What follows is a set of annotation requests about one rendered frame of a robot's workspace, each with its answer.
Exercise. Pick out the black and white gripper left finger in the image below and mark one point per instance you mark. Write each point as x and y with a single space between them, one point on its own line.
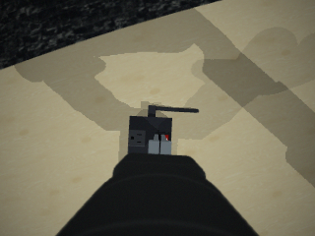
154 145

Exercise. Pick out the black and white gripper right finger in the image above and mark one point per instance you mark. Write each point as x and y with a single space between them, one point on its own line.
164 145

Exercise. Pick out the black power strip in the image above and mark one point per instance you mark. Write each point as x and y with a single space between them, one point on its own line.
142 129

